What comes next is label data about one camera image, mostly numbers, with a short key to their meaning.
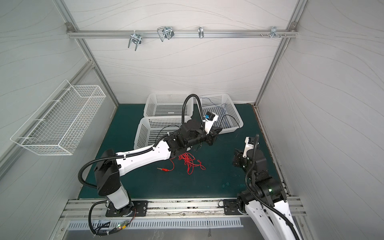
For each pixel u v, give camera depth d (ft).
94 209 2.19
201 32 2.56
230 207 2.41
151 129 3.41
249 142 2.02
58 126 2.22
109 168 1.39
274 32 2.51
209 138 2.08
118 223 2.30
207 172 2.94
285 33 2.56
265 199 1.47
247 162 1.79
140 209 2.42
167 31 2.49
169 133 1.98
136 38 2.61
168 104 3.88
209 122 1.99
